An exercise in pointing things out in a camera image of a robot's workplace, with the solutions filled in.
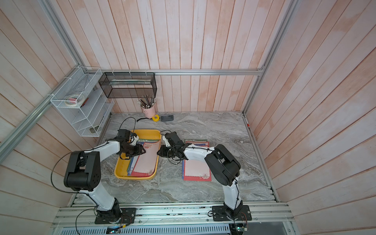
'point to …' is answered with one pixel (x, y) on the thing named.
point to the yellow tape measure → (156, 118)
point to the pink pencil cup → (149, 112)
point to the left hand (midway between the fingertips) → (142, 153)
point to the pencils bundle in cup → (146, 101)
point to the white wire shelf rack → (88, 119)
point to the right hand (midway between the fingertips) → (157, 153)
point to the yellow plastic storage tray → (121, 169)
